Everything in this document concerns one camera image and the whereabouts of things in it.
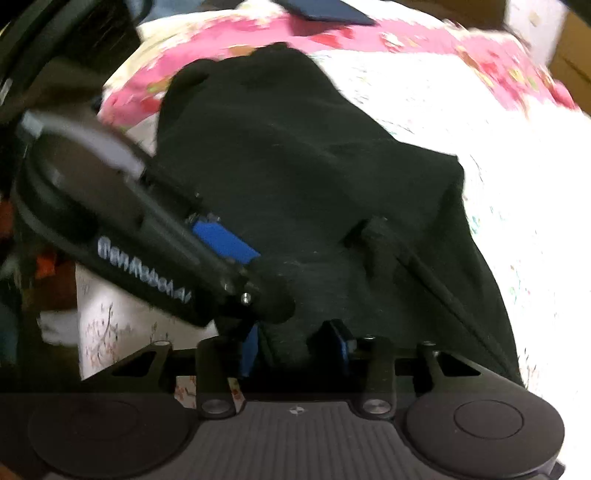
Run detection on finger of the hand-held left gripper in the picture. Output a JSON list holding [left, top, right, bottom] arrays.
[[203, 265, 257, 326], [148, 175, 260, 278]]

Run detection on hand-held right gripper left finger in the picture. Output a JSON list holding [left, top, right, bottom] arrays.
[[108, 323, 260, 419]]

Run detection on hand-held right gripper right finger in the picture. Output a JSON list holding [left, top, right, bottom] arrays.
[[307, 320, 488, 415]]

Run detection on black pants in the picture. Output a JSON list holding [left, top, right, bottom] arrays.
[[154, 41, 525, 391]]

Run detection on white floral bedsheet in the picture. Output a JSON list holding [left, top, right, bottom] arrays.
[[76, 51, 591, 467]]

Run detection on dark blue smartphone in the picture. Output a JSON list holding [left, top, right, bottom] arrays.
[[279, 0, 378, 27]]

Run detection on pink cartoon blanket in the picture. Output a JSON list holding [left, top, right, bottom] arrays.
[[99, 0, 583, 139]]

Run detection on yellow-brown wooden wardrobe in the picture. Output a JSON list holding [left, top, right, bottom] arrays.
[[402, 0, 591, 90]]

